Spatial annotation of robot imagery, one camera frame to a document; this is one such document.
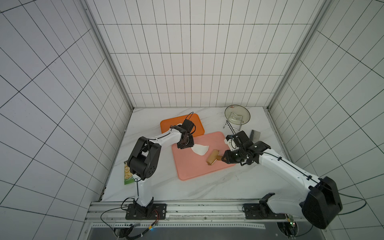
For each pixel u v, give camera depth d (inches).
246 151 23.6
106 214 25.4
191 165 34.3
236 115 38.5
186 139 32.7
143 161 19.7
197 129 42.3
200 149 37.5
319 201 15.5
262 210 25.9
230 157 27.9
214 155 35.3
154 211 28.3
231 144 28.0
